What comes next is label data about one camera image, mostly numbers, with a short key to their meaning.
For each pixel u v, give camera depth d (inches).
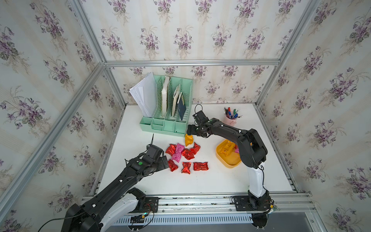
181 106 42.2
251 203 25.9
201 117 30.3
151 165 24.2
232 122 38.5
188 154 34.8
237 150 21.9
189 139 37.5
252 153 20.5
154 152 24.4
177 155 34.2
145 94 37.7
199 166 33.0
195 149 35.6
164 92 36.2
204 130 28.4
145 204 28.6
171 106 40.8
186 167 32.3
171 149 35.8
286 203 29.7
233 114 39.9
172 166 32.8
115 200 18.2
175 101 38.7
